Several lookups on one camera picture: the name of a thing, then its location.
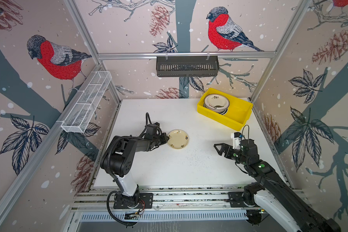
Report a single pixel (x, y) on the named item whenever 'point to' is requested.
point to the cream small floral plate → (217, 101)
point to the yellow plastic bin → (238, 114)
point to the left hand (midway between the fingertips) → (171, 135)
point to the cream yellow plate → (178, 138)
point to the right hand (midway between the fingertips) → (219, 145)
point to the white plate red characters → (222, 109)
